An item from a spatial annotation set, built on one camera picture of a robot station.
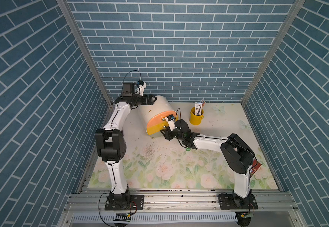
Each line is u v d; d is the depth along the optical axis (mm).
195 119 1025
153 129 883
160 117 840
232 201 662
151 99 825
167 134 810
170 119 805
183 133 721
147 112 845
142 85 825
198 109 988
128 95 722
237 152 526
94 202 747
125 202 667
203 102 985
